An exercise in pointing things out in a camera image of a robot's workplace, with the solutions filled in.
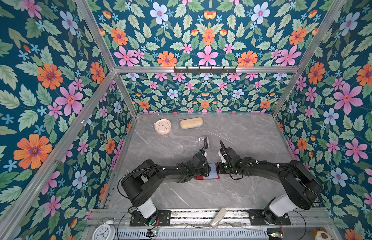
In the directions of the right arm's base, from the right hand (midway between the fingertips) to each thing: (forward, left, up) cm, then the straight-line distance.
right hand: (215, 168), depth 89 cm
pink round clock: (+32, +36, +2) cm, 49 cm away
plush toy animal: (-32, -46, +1) cm, 56 cm away
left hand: (-1, +1, +3) cm, 4 cm away
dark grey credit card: (+17, +5, +4) cm, 19 cm away
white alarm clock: (-31, +54, +2) cm, 62 cm away
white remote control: (-26, +1, +3) cm, 26 cm away
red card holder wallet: (-3, +2, -1) cm, 4 cm away
